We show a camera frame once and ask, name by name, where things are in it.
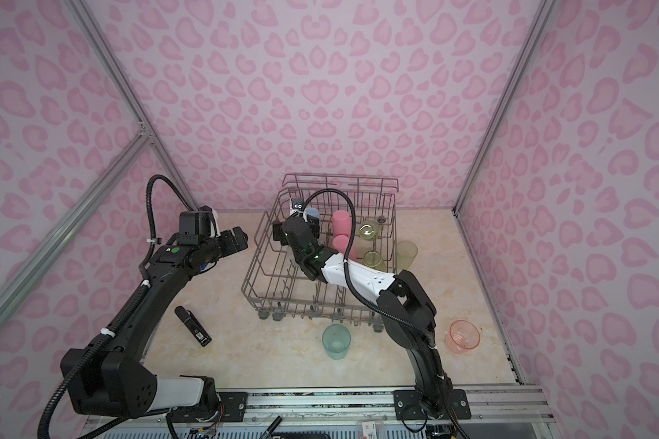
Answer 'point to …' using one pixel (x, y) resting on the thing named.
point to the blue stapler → (206, 266)
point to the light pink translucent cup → (462, 335)
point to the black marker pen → (272, 428)
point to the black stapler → (193, 325)
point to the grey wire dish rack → (274, 283)
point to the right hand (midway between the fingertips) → (291, 214)
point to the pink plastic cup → (341, 222)
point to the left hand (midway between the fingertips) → (235, 235)
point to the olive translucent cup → (406, 251)
